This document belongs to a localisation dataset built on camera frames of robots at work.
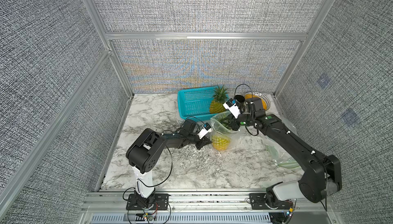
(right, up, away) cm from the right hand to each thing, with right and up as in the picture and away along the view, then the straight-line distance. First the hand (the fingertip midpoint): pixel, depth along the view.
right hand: (223, 115), depth 79 cm
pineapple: (0, -14, +4) cm, 15 cm away
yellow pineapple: (0, +11, +11) cm, 16 cm away
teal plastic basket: (-15, +7, +35) cm, 38 cm away
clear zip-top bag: (+5, -10, -5) cm, 12 cm away
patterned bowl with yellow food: (+32, +14, +37) cm, 51 cm away
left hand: (-5, -15, +11) cm, 20 cm away
